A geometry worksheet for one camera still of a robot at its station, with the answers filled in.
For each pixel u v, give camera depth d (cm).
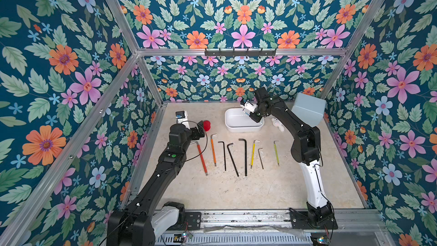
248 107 89
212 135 102
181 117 68
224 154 95
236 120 106
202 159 93
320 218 64
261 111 77
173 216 63
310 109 96
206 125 104
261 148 98
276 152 96
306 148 59
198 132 73
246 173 88
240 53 93
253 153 96
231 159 93
